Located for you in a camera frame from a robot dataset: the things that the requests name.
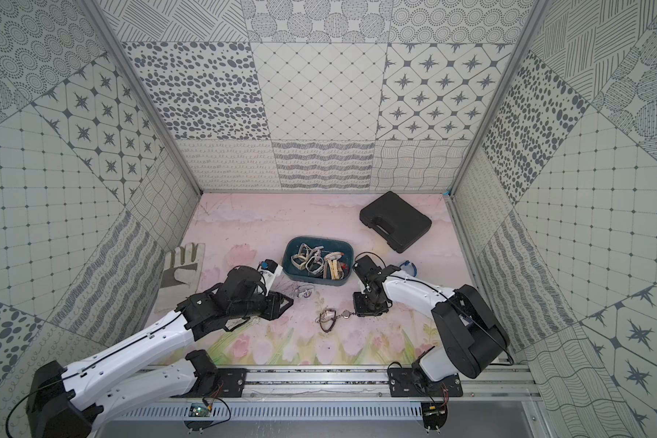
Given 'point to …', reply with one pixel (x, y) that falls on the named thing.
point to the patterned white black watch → (315, 265)
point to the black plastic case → (400, 224)
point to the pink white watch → (318, 257)
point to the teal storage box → (291, 246)
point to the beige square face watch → (336, 271)
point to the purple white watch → (305, 290)
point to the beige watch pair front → (300, 259)
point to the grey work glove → (181, 275)
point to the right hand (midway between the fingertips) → (363, 315)
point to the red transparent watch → (345, 269)
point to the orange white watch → (334, 255)
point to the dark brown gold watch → (327, 319)
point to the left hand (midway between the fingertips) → (294, 305)
